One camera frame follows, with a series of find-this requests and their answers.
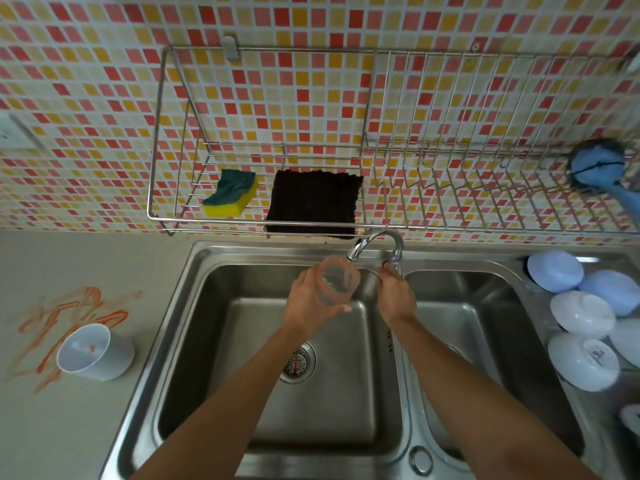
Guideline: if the clear plastic cup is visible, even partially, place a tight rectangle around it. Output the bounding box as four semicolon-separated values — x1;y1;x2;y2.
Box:
315;257;362;308

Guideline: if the metal sink drain strainer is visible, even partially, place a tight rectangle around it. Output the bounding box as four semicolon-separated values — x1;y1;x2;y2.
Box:
279;341;317;385

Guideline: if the pale blue bowl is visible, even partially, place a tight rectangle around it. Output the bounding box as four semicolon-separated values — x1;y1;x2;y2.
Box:
527;250;585;294
579;269;640;318

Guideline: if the orange sauce smear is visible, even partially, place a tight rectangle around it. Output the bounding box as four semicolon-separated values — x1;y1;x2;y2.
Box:
9;287;143;395

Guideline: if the blue dish brush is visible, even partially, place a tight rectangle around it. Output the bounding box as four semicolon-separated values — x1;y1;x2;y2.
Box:
567;138;640;228

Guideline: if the green and yellow sponge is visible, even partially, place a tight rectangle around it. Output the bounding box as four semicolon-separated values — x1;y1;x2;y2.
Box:
201;168;260;219

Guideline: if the white bowl with label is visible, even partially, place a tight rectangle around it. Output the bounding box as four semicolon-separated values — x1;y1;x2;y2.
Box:
547;333;621;393

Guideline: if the person's right hand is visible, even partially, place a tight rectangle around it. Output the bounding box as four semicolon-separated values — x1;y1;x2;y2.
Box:
375;264;419;328

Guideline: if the round sink hole cap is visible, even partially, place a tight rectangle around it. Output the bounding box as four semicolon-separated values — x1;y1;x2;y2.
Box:
409;446;435;477

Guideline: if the metal wire dish rack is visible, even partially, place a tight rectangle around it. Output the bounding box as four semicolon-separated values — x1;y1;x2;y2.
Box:
146;34;640;245

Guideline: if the person's left hand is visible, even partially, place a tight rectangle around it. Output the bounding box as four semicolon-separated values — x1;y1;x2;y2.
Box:
282;264;353;341

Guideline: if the person's left forearm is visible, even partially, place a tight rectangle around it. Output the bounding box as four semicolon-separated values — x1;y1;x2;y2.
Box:
129;324;321;480

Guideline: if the beige countertop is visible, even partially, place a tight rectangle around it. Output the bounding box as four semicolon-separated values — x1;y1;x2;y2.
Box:
0;229;196;480

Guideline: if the white wall socket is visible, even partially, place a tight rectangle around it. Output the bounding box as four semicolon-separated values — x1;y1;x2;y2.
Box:
0;113;45;151

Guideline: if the person's right forearm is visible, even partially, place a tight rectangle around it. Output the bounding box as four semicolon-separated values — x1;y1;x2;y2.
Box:
389;317;601;480

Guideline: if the white plastic cup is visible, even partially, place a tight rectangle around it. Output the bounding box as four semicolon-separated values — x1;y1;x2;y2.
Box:
55;323;136;382

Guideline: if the black cloth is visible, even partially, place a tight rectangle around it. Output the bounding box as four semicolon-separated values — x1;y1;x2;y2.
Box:
265;168;365;241

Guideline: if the stainless steel double sink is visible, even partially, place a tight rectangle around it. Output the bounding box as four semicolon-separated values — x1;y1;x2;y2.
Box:
99;239;640;480

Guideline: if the chrome faucet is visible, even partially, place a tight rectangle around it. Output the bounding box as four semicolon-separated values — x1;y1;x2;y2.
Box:
346;228;406;278

